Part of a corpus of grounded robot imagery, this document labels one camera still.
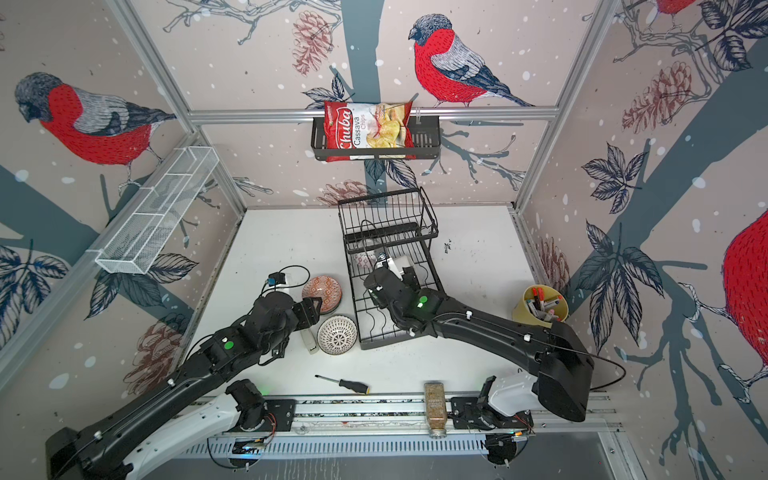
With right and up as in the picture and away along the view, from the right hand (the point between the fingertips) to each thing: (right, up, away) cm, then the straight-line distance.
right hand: (384, 282), depth 79 cm
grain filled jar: (+13, -29, -8) cm, 33 cm away
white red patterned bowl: (-8, +3, +20) cm, 22 cm away
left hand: (-18, -5, -3) cm, 19 cm away
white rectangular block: (-21, -17, +4) cm, 28 cm away
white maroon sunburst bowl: (-14, -17, +7) cm, 23 cm away
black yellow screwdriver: (-7, -27, -2) cm, 28 cm away
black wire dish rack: (+5, +17, +33) cm, 38 cm away
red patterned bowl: (-18, -4, +13) cm, 23 cm away
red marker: (+44, -3, +3) cm, 44 cm away
